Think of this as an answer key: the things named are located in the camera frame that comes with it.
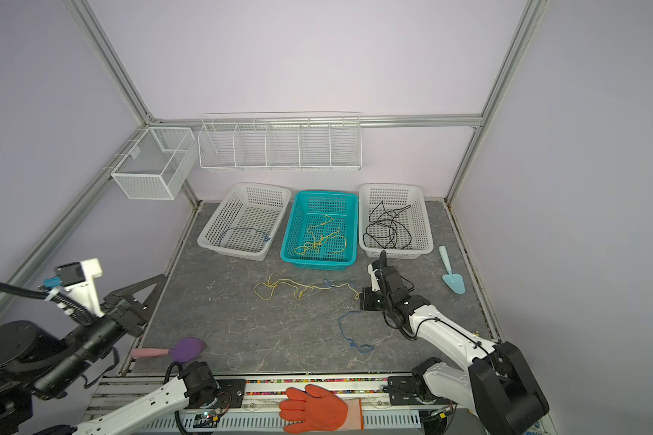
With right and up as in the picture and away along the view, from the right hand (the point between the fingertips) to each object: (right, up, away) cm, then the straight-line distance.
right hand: (361, 296), depth 86 cm
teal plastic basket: (-14, +21, +25) cm, 36 cm away
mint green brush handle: (+34, +3, +10) cm, 36 cm away
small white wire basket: (-74, +45, +12) cm, 87 cm away
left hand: (-39, +12, -36) cm, 55 cm away
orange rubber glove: (-14, -27, -15) cm, 33 cm away
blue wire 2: (-7, -11, -1) cm, 13 cm away
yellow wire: (-33, 0, +8) cm, 34 cm away
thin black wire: (+12, +22, +25) cm, 35 cm away
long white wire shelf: (-29, +55, +14) cm, 63 cm away
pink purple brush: (-55, -15, -4) cm, 57 cm away
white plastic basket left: (-47, +25, +29) cm, 61 cm away
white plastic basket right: (+25, +26, +25) cm, 44 cm away
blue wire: (-48, +21, +25) cm, 58 cm away
